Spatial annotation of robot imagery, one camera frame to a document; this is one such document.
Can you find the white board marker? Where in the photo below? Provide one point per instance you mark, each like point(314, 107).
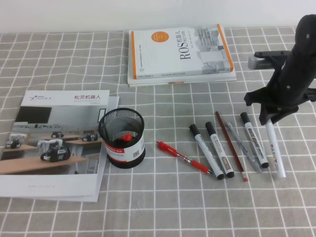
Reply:
point(260, 153)

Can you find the white book under ROS book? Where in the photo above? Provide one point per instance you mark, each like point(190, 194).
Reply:
point(182, 80)

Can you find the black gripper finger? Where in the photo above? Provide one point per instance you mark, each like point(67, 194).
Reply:
point(270, 113)

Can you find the black mesh pen holder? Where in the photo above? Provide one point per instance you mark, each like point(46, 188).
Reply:
point(112, 126)

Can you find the white brochure underneath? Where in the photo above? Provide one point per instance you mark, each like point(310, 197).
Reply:
point(113, 104)

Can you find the white paint marker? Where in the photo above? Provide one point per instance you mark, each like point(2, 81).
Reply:
point(275, 149)

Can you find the red object in holder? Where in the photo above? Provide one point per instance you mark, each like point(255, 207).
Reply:
point(127, 137)

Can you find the grey transparent pen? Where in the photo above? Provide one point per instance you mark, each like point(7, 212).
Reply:
point(251, 159)

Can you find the robot brochure top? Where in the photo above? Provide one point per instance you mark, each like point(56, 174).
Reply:
point(47, 152)

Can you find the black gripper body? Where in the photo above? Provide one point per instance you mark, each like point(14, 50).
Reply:
point(289, 85)

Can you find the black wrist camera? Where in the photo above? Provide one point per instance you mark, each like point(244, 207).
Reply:
point(262, 60)

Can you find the dark red pencil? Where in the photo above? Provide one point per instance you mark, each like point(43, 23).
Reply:
point(232, 149)

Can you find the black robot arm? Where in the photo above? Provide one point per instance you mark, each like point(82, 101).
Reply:
point(305, 41)

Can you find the grey checkered tablecloth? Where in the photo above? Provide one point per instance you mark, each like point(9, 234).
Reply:
point(163, 196)

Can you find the white orange ROS book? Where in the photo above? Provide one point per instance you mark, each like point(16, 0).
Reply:
point(172, 53)

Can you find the white marker brown label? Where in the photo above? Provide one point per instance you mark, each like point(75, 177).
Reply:
point(220, 150)

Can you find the red gel pen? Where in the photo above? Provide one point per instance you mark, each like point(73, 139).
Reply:
point(173, 152)

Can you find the white marker black cap left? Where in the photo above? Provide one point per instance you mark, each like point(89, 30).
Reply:
point(208, 154)

